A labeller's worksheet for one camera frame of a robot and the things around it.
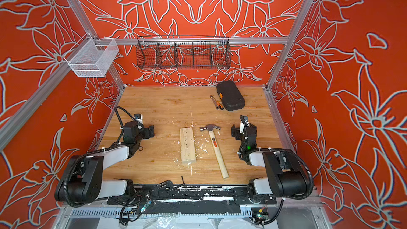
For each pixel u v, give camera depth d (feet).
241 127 2.63
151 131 2.79
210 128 3.13
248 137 2.21
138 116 2.65
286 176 1.43
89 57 2.97
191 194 2.45
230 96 3.53
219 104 3.51
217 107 3.50
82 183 1.40
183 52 3.20
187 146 2.79
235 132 2.71
